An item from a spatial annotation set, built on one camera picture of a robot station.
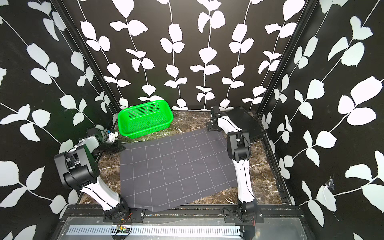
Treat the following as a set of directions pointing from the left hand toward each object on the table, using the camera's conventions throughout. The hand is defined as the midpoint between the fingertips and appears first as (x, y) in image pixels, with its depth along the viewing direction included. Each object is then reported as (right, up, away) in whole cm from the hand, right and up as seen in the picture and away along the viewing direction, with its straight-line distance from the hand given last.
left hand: (124, 145), depth 94 cm
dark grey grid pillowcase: (+26, -16, -5) cm, 31 cm away
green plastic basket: (+5, +18, +21) cm, 28 cm away
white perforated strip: (+28, -38, -24) cm, 53 cm away
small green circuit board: (+11, -37, -23) cm, 45 cm away
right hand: (+59, +13, +16) cm, 62 cm away
